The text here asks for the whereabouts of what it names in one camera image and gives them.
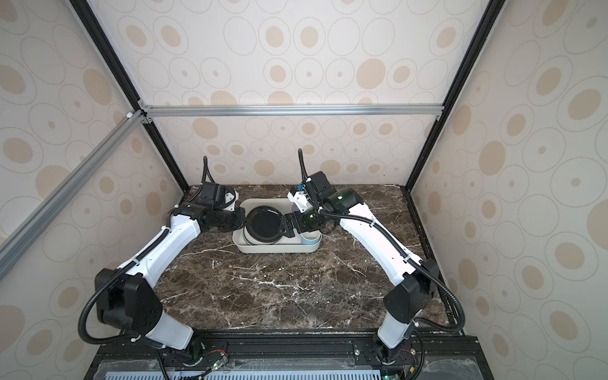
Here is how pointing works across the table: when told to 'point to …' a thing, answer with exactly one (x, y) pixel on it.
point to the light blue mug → (311, 238)
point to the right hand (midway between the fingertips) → (292, 228)
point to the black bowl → (263, 225)
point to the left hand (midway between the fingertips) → (255, 216)
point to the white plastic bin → (292, 245)
